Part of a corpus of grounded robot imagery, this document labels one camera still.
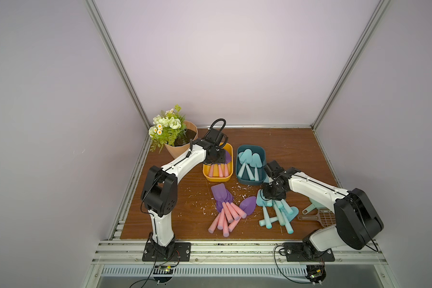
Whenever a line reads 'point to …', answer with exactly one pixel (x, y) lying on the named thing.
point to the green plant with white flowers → (168, 128)
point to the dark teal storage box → (245, 179)
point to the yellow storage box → (222, 171)
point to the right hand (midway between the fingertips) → (266, 189)
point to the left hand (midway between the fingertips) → (224, 157)
